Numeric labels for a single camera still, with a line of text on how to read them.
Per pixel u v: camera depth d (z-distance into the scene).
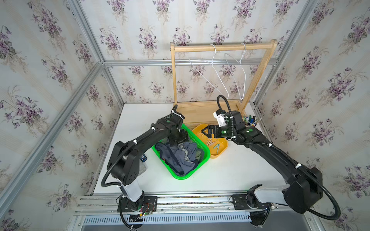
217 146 0.93
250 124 0.93
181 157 0.76
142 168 0.82
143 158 0.87
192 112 1.16
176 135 0.72
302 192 0.48
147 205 0.72
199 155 0.86
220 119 0.71
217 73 1.03
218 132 0.69
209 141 0.95
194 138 0.90
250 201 0.65
